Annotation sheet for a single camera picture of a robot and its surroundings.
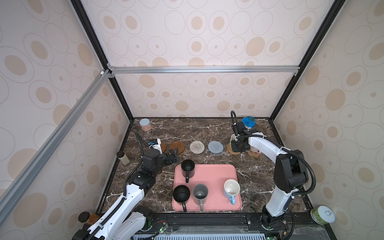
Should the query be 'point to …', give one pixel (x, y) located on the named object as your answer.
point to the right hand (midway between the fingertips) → (243, 148)
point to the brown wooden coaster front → (178, 145)
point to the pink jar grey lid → (145, 124)
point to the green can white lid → (323, 215)
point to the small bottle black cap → (121, 155)
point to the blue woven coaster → (215, 147)
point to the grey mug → (200, 192)
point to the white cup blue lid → (249, 122)
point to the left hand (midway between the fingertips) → (176, 150)
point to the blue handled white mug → (231, 188)
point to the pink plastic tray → (213, 176)
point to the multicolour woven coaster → (197, 147)
